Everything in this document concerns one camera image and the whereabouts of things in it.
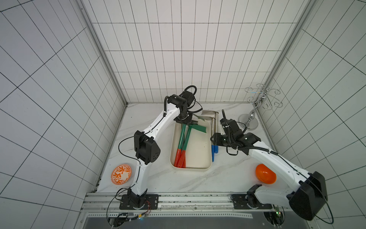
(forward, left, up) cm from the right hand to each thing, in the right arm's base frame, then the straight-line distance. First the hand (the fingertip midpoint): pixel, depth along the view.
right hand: (213, 136), depth 82 cm
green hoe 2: (-14, +17, -8) cm, 24 cm away
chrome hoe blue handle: (+28, -1, -11) cm, 30 cm away
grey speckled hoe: (-12, +17, -8) cm, 22 cm away
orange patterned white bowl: (-21, +53, -13) cm, 59 cm away
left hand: (+6, +18, +3) cm, 19 cm away
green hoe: (+14, +9, -12) cm, 20 cm away
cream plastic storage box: (-3, +8, -14) cm, 16 cm away
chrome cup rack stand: (+22, -30, +12) cm, 39 cm away
